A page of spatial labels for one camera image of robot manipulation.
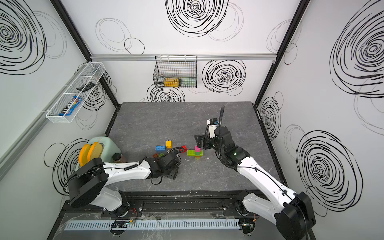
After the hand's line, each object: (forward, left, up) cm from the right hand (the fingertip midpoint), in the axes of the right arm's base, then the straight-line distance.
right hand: (203, 134), depth 77 cm
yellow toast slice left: (-14, +56, +2) cm, 58 cm away
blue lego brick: (+2, +27, -19) cm, 33 cm away
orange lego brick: (-4, +29, -19) cm, 34 cm away
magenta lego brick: (-3, +3, -12) cm, 12 cm away
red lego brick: (+3, +11, -21) cm, 24 cm away
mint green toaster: (-6, +51, -6) cm, 52 cm away
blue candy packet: (+2, +65, +15) cm, 67 cm away
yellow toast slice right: (-11, +52, +1) cm, 54 cm away
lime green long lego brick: (-3, +6, -16) cm, 17 cm away
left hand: (-12, +17, -21) cm, 30 cm away
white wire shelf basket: (+34, +69, +13) cm, 78 cm away
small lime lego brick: (-3, +26, -19) cm, 32 cm away
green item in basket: (+30, +9, +11) cm, 33 cm away
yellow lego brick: (+5, +22, -19) cm, 29 cm away
